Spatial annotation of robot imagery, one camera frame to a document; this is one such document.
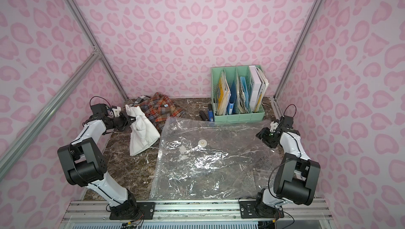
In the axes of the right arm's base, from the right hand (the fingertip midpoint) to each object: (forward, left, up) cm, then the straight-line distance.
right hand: (259, 134), depth 89 cm
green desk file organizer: (+19, +12, +14) cm, 27 cm away
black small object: (+18, +33, -7) cm, 39 cm away
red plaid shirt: (+20, +62, 0) cm, 65 cm away
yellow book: (+20, +20, +13) cm, 31 cm away
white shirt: (-4, +64, +6) cm, 64 cm away
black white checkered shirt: (+31, +79, -3) cm, 85 cm away
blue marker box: (+18, +28, -5) cm, 34 cm away
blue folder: (+17, +15, +4) cm, 23 cm away
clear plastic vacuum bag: (-13, +33, -4) cm, 36 cm away
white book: (+25, -1, +16) cm, 30 cm away
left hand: (+7, +71, +8) cm, 72 cm away
